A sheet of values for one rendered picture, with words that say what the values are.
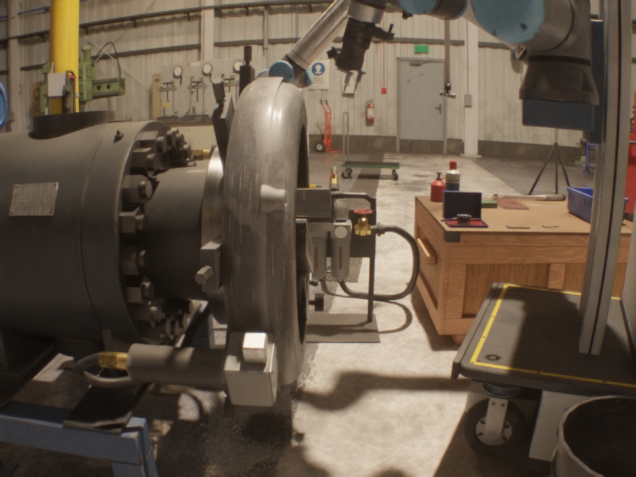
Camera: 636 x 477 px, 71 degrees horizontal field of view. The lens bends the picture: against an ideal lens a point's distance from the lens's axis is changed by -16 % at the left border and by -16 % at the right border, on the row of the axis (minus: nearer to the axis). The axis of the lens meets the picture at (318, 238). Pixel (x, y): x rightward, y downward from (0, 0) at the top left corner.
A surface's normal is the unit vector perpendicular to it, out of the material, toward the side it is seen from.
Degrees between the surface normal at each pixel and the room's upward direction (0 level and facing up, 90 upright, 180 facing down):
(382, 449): 0
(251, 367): 22
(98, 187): 57
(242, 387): 112
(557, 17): 105
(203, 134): 90
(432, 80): 90
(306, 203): 66
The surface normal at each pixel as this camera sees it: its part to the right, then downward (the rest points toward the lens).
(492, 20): -0.76, 0.24
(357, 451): 0.00, -0.97
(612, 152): -0.46, 0.21
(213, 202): -0.03, -0.29
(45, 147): -0.02, -0.69
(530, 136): -0.14, 0.24
